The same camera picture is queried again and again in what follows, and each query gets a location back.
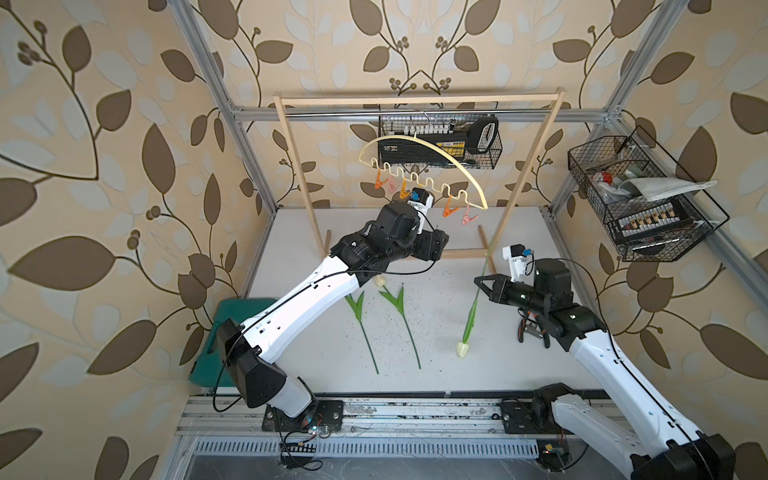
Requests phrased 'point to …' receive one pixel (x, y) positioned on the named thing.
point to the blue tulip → (357, 310)
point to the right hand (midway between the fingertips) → (475, 280)
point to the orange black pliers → (522, 329)
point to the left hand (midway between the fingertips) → (439, 234)
